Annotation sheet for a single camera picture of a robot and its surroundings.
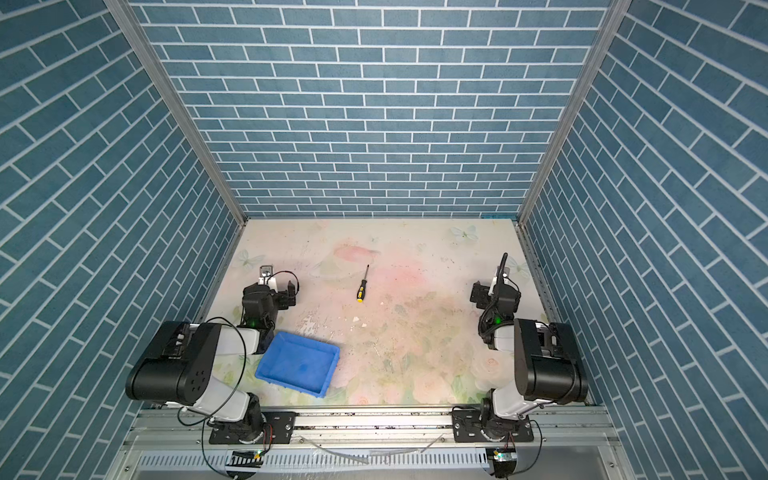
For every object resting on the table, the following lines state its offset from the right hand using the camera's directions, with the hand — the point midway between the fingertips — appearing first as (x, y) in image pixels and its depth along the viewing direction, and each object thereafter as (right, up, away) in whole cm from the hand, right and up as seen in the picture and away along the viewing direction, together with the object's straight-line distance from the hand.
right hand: (493, 281), depth 94 cm
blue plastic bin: (-59, -22, -10) cm, 64 cm away
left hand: (-70, 0, -1) cm, 70 cm away
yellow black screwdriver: (-43, -3, +5) cm, 43 cm away
